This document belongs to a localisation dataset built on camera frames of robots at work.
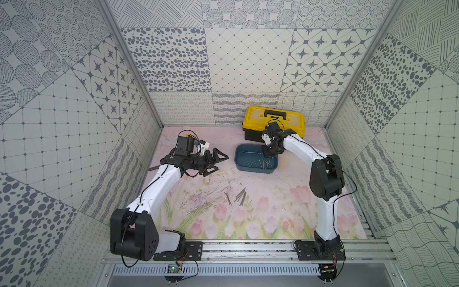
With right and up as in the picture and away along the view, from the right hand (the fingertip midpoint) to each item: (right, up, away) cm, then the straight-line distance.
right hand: (268, 155), depth 97 cm
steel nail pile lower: (-14, -22, -7) cm, 27 cm away
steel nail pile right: (-17, -21, -7) cm, 28 cm away
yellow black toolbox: (-5, +22, +7) cm, 24 cm away
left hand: (-24, 0, -20) cm, 31 cm away
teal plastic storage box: (-9, -2, +8) cm, 12 cm away
